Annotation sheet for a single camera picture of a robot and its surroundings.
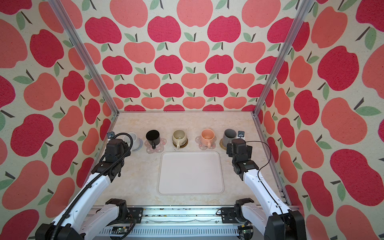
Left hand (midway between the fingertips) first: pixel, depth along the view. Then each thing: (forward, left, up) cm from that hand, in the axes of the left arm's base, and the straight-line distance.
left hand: (122, 146), depth 82 cm
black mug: (+11, -14, -7) cm, 19 cm away
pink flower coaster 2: (+15, -43, -16) cm, 48 cm away
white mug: (+8, -3, -9) cm, 12 cm away
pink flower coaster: (+9, -16, -17) cm, 25 cm away
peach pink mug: (+16, -49, -14) cm, 54 cm away
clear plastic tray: (-9, -36, -17) cm, 41 cm away
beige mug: (+14, -30, -12) cm, 35 cm away
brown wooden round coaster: (+9, -32, -15) cm, 37 cm away
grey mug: (+12, -63, -7) cm, 65 cm away
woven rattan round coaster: (+11, -59, -16) cm, 62 cm away
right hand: (0, -68, -1) cm, 68 cm away
